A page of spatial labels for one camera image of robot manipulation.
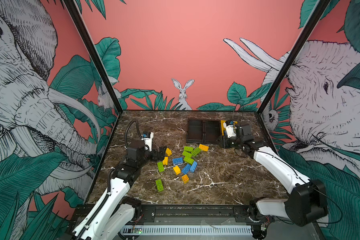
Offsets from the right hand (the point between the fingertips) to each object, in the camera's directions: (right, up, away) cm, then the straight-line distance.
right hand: (219, 137), depth 83 cm
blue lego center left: (-25, -16, +9) cm, 31 cm away
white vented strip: (-18, -44, -13) cm, 49 cm away
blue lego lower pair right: (-14, -18, +5) cm, 24 cm away
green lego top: (-18, -9, +15) cm, 25 cm away
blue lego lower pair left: (-19, -20, +6) cm, 28 cm away
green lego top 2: (-12, -11, +14) cm, 21 cm away
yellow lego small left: (-31, -16, +7) cm, 36 cm away
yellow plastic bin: (+1, +5, -5) cm, 7 cm away
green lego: (-34, -27, -1) cm, 43 cm away
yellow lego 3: (-7, -8, +15) cm, 19 cm away
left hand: (-33, -3, -6) cm, 34 cm away
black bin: (-12, +2, +28) cm, 30 cm away
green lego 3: (-17, -16, +9) cm, 25 cm away
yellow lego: (-30, -11, +12) cm, 34 cm away
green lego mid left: (-35, -19, +7) cm, 40 cm away
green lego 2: (-18, -12, +12) cm, 25 cm away
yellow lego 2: (-24, -20, +4) cm, 32 cm away
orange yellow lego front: (-19, -24, 0) cm, 31 cm away
